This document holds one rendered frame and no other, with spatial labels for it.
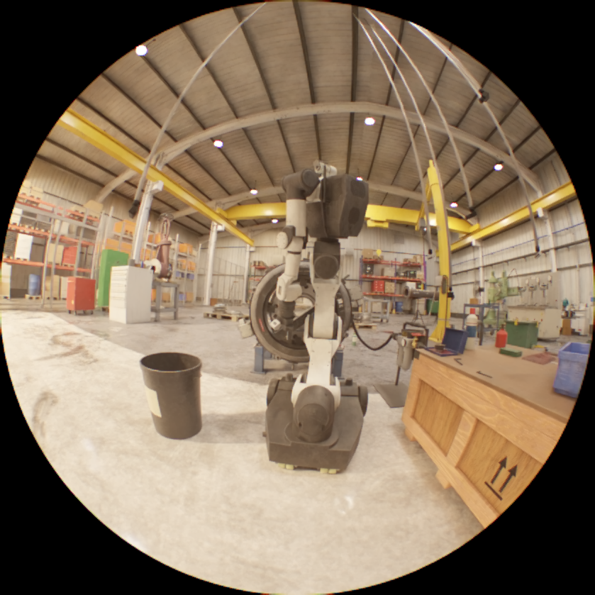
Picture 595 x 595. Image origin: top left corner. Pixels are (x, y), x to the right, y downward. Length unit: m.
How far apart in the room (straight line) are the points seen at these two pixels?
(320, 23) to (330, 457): 8.44
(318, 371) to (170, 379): 0.66
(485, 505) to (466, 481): 0.13
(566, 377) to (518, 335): 3.09
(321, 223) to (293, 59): 7.68
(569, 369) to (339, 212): 1.04
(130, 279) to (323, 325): 4.14
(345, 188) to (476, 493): 1.27
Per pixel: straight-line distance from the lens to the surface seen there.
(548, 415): 0.66
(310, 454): 0.83
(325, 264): 0.93
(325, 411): 0.73
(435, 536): 0.86
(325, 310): 1.11
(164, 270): 5.45
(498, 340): 1.48
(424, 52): 8.70
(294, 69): 8.56
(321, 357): 1.05
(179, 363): 1.21
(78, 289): 5.84
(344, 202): 0.95
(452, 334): 1.22
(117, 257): 8.26
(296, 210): 0.93
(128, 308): 4.68
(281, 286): 0.99
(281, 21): 7.92
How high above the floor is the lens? 0.69
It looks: 1 degrees up
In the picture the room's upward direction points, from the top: 3 degrees clockwise
